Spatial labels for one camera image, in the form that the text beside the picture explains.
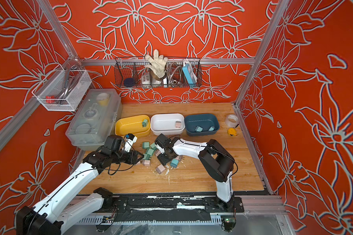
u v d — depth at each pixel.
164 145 0.71
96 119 0.91
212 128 1.00
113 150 0.61
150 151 0.91
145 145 0.93
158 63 0.92
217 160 0.49
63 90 0.76
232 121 1.06
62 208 0.43
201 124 1.05
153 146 0.93
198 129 1.00
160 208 0.73
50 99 0.69
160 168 0.83
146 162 0.85
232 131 1.01
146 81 0.92
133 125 1.06
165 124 1.07
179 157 0.87
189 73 0.87
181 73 0.85
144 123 1.04
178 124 1.04
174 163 0.85
